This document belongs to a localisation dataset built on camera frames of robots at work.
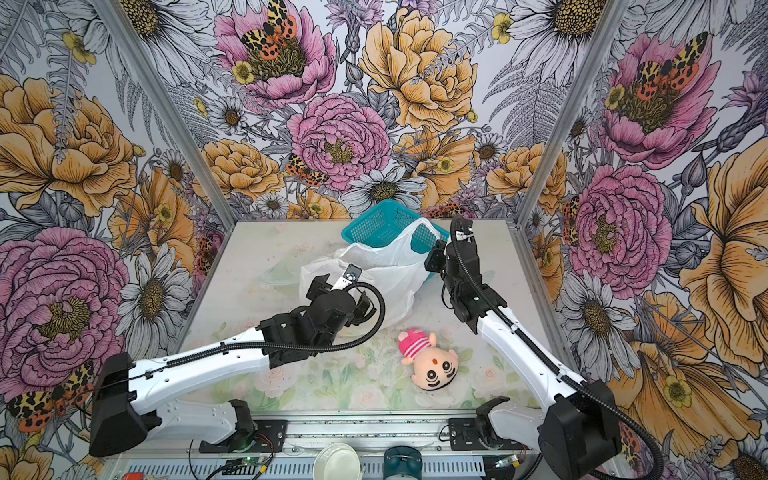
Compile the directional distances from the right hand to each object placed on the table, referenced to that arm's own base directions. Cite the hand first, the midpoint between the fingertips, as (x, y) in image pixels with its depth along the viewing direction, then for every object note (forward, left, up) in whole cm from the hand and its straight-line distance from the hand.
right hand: (435, 249), depth 80 cm
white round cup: (-43, +26, -26) cm, 56 cm away
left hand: (-10, +24, -3) cm, 27 cm away
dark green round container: (-44, +11, -17) cm, 48 cm away
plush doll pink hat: (-25, +2, -18) cm, 30 cm away
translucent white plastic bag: (-2, +8, -4) cm, 10 cm away
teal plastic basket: (+36, +12, -21) cm, 43 cm away
